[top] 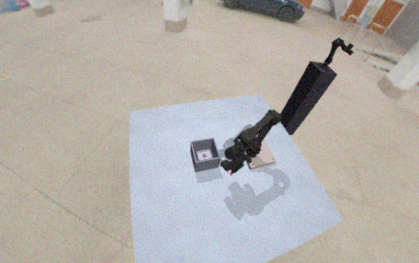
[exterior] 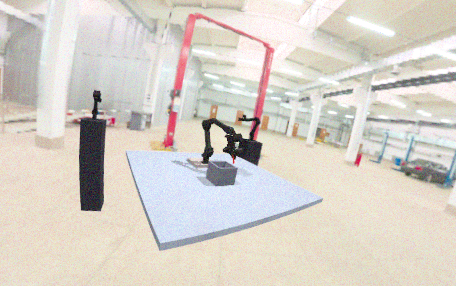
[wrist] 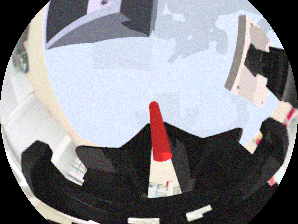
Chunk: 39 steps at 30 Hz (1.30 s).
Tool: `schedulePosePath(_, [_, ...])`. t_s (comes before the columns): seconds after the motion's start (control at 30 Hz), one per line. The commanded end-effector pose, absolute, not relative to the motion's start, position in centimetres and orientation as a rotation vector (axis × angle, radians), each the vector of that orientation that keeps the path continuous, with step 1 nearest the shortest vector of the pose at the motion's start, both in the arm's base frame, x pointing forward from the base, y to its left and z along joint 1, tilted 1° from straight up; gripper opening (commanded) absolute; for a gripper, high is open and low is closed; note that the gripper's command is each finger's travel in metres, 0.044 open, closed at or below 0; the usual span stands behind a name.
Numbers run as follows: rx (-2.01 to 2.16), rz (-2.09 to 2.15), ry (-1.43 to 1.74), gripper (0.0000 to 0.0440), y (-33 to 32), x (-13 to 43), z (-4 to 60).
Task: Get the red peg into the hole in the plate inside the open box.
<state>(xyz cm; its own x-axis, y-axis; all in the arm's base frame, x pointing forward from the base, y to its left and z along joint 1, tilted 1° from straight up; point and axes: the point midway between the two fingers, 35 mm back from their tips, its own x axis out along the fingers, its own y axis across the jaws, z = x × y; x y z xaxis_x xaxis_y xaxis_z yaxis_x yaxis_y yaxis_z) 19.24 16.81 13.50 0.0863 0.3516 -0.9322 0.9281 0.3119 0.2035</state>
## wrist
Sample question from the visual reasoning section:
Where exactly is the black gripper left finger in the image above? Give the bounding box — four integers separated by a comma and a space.
74, 123, 152, 197

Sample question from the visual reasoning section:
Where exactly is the red peg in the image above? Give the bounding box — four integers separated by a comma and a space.
149, 101, 173, 163

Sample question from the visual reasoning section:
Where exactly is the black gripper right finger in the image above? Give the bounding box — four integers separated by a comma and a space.
164, 121, 243, 193

